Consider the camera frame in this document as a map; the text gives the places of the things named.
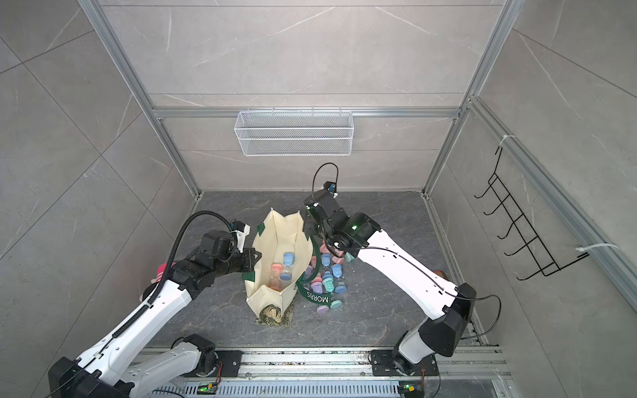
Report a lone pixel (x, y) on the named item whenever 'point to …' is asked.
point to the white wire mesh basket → (294, 133)
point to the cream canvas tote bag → (277, 234)
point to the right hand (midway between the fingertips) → (314, 219)
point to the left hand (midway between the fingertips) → (264, 251)
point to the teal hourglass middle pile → (328, 283)
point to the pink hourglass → (275, 281)
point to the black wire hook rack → (544, 259)
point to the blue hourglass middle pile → (337, 270)
